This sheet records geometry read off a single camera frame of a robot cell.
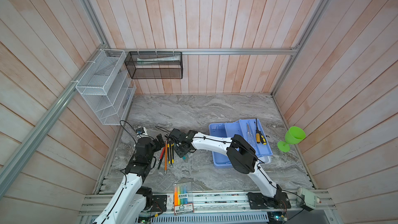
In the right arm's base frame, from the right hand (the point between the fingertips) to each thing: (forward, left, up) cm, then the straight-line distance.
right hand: (181, 150), depth 92 cm
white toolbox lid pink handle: (-25, -62, +5) cm, 67 cm away
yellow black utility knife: (-6, +4, +1) cm, 7 cm away
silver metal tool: (+9, -40, +10) cm, 42 cm away
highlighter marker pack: (-26, -4, +2) cm, 26 cm away
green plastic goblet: (+2, -60, +16) cm, 62 cm away
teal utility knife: (-5, -3, +2) cm, 7 cm away
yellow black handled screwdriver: (+4, -44, +12) cm, 46 cm away
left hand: (+1, +14, +12) cm, 18 cm away
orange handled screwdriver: (-5, +8, +2) cm, 10 cm away
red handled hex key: (-4, +11, 0) cm, 12 cm away
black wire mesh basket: (+50, +20, +26) cm, 60 cm away
